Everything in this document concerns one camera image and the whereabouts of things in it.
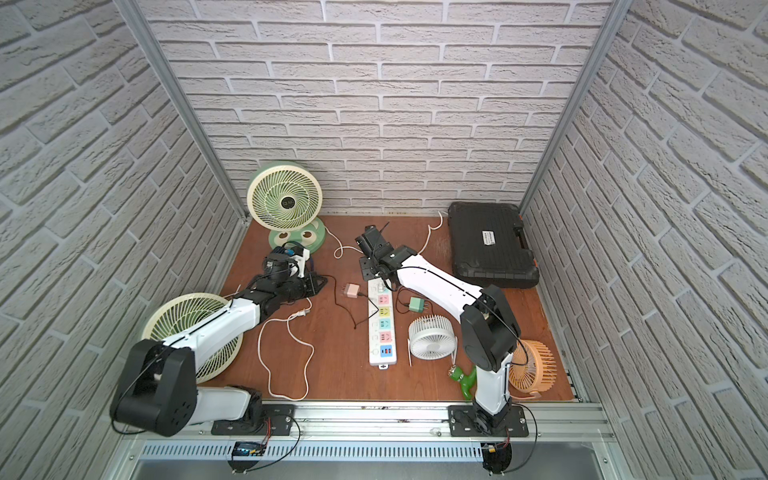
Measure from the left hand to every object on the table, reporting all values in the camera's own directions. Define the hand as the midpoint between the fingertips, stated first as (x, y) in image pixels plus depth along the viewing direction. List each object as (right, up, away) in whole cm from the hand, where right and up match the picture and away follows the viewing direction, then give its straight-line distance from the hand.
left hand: (321, 273), depth 88 cm
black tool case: (+55, +7, +13) cm, 57 cm away
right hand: (+17, +3, +1) cm, 17 cm away
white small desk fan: (+32, -16, -12) cm, 37 cm away
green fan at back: (-11, +24, +3) cm, 27 cm away
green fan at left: (-32, -9, -14) cm, 36 cm away
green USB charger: (+29, -10, +4) cm, 32 cm away
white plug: (-7, -13, +4) cm, 15 cm away
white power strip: (+18, -19, -2) cm, 26 cm away
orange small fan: (+57, -23, -15) cm, 63 cm away
